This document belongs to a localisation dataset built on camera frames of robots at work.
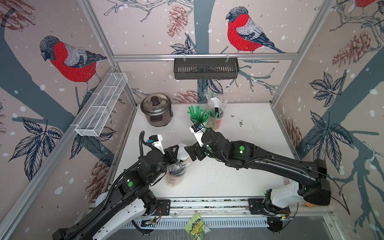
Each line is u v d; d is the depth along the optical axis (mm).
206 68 1039
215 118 896
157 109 944
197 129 552
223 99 1220
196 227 679
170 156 590
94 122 713
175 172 657
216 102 978
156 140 610
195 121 902
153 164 480
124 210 577
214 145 457
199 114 957
